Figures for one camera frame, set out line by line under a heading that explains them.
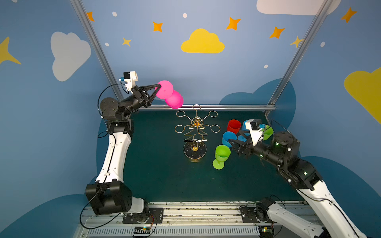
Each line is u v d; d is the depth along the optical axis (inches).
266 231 28.9
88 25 29.1
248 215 29.4
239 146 20.9
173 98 25.1
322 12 28.1
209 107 35.7
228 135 34.7
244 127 20.6
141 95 21.4
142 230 28.7
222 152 34.0
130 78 21.7
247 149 20.5
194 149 38.7
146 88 22.0
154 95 22.1
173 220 28.9
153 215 29.0
